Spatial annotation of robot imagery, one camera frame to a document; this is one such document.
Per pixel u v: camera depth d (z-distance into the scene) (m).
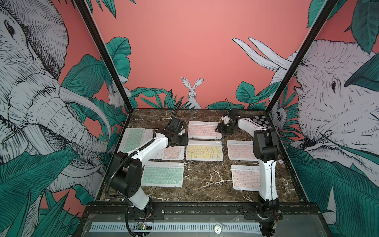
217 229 0.70
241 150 0.98
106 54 0.87
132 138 1.01
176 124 0.69
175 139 0.67
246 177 0.86
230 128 0.92
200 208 0.77
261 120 1.11
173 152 0.95
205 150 0.96
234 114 0.88
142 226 0.70
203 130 1.07
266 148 0.60
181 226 0.70
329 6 0.69
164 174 0.86
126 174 0.45
